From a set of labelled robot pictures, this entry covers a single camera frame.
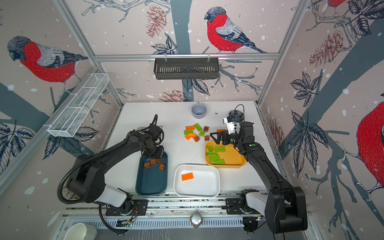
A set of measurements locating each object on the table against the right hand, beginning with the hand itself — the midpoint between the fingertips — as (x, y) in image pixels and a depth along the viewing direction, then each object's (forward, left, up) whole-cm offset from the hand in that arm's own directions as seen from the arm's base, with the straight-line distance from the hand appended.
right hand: (216, 134), depth 81 cm
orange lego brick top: (+17, +17, -16) cm, 29 cm away
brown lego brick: (+15, +6, -16) cm, 23 cm away
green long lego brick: (-8, -3, -16) cm, 19 cm away
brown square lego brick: (-14, +31, -15) cm, 37 cm away
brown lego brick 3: (-11, +37, -14) cm, 41 cm away
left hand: (-9, +33, -9) cm, 35 cm away
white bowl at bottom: (-45, +60, -10) cm, 75 cm away
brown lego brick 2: (+7, +5, -15) cm, 18 cm away
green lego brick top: (+18, +11, -17) cm, 27 cm away
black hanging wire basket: (+49, +20, +11) cm, 54 cm away
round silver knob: (-39, +9, -6) cm, 40 cm away
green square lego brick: (+12, +8, -18) cm, 23 cm away
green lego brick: (-6, +1, -17) cm, 18 cm away
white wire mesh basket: (+6, +74, +17) cm, 76 cm away
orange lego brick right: (+15, -4, -17) cm, 23 cm away
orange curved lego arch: (+9, +17, -16) cm, 25 cm away
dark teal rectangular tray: (-22, +36, -16) cm, 45 cm away
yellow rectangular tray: (-4, -5, -18) cm, 19 cm away
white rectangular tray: (-20, +10, -16) cm, 28 cm away
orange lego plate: (-18, +16, -17) cm, 29 cm away
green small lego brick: (0, +3, -15) cm, 16 cm away
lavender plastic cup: (+31, +12, -14) cm, 36 cm away
